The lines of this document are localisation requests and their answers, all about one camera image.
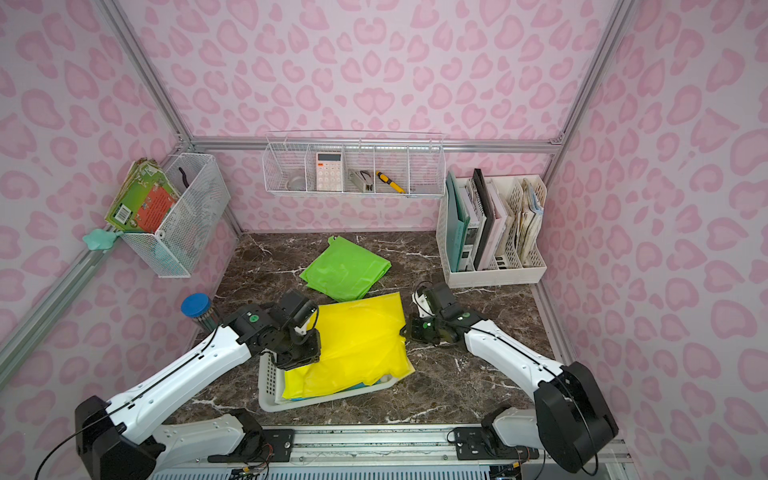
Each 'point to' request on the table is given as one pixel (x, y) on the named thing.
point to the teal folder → (457, 220)
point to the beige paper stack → (532, 213)
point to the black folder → (488, 208)
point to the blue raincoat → (360, 386)
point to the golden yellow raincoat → (360, 345)
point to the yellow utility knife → (385, 178)
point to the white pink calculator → (329, 171)
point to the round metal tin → (297, 183)
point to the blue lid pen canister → (199, 308)
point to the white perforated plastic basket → (271, 386)
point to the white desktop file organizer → (502, 250)
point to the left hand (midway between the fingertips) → (322, 352)
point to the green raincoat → (346, 271)
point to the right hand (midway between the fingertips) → (400, 331)
